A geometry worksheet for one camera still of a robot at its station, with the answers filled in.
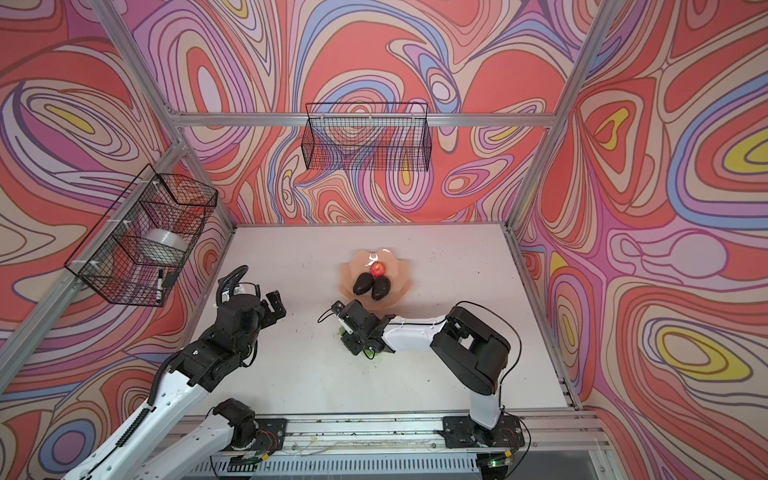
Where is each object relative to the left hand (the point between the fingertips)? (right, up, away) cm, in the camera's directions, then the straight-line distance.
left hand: (268, 297), depth 76 cm
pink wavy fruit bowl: (+34, +5, +25) cm, 43 cm away
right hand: (+21, -15, +14) cm, 29 cm away
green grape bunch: (+25, -17, +7) cm, 31 cm away
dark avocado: (+23, +1, +22) cm, 32 cm away
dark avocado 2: (+28, 0, +22) cm, 36 cm away
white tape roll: (-23, +13, -6) cm, 27 cm away
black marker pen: (-25, +2, -4) cm, 25 cm away
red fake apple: (+27, +6, +25) cm, 38 cm away
